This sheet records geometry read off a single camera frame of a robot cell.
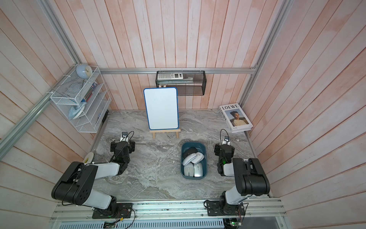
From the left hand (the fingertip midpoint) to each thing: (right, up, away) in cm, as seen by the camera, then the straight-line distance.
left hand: (123, 141), depth 92 cm
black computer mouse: (+45, -7, +3) cm, 45 cm away
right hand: (+68, -1, +2) cm, 68 cm away
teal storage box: (+53, -4, +1) cm, 53 cm away
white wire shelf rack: (-19, +25, -9) cm, 33 cm away
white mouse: (+51, -9, -3) cm, 52 cm away
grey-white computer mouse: (+44, -16, -9) cm, 47 cm away
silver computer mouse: (+49, -17, -7) cm, 53 cm away
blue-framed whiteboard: (+26, +22, -3) cm, 34 cm away
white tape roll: (-23, -11, 0) cm, 25 cm away
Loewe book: (+82, +16, +18) cm, 86 cm away
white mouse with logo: (+41, -12, -5) cm, 43 cm away
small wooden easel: (+33, +7, +5) cm, 34 cm away
